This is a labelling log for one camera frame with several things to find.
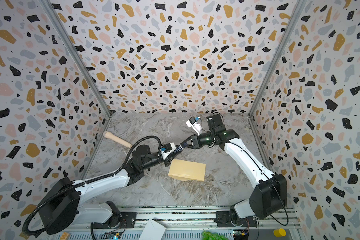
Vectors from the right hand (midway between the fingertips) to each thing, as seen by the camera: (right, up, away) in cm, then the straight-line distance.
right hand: (182, 141), depth 71 cm
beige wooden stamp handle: (-53, +1, +33) cm, 62 cm away
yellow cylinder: (+44, -41, -4) cm, 60 cm away
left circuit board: (-33, -44, -1) cm, 55 cm away
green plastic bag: (+12, -41, -5) cm, 43 cm away
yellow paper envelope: (+2, -20, +23) cm, 30 cm away
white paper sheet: (-13, -40, -3) cm, 43 cm away
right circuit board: (+27, -45, 0) cm, 52 cm away
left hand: (-2, -2, +2) cm, 3 cm away
